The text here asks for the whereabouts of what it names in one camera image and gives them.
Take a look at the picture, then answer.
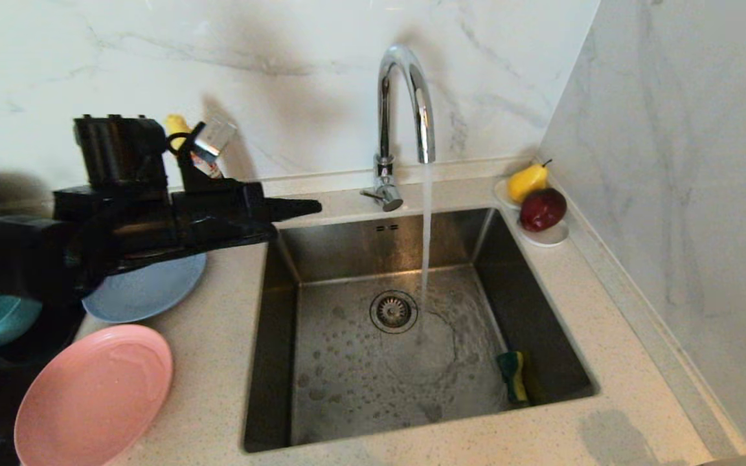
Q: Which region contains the grey-blue plate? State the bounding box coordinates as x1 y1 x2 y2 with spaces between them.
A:
83 252 208 324

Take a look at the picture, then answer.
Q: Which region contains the orange detergent bottle yellow cap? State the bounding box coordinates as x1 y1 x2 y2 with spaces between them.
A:
166 115 225 180

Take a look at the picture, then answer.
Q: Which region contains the pink plate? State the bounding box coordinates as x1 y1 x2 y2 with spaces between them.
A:
14 324 174 466

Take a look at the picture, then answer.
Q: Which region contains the yellow green sponge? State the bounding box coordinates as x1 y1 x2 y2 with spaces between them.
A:
496 351 530 407

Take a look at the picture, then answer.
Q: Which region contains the stainless steel sink basin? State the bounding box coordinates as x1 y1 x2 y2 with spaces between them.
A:
243 207 599 452

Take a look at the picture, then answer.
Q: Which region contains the chrome gooseneck faucet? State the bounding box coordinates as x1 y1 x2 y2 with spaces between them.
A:
360 45 437 213

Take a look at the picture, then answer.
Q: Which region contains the round metal drain strainer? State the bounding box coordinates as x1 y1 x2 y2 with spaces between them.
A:
370 291 419 335

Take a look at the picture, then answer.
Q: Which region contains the black induction cooktop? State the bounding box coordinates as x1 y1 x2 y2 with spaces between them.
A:
0 298 87 466

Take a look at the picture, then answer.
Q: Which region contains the yellow pear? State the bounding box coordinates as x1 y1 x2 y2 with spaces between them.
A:
507 160 552 205

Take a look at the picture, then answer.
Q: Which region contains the dark red apple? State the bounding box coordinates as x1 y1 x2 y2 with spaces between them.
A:
519 188 567 233

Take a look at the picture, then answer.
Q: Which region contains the small white dish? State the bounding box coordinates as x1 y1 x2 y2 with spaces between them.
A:
493 179 569 248

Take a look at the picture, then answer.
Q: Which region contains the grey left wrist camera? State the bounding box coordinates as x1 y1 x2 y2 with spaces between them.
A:
190 118 239 164

